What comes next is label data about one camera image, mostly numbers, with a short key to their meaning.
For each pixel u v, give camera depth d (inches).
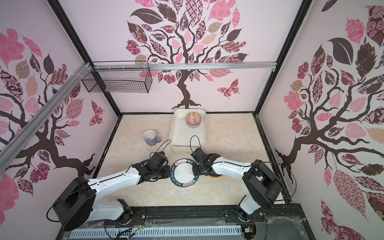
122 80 47.9
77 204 16.2
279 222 28.5
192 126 42.0
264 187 17.2
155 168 25.9
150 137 40.7
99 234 27.4
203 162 26.2
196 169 30.7
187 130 43.3
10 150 19.7
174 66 36.7
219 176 33.6
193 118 43.5
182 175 34.3
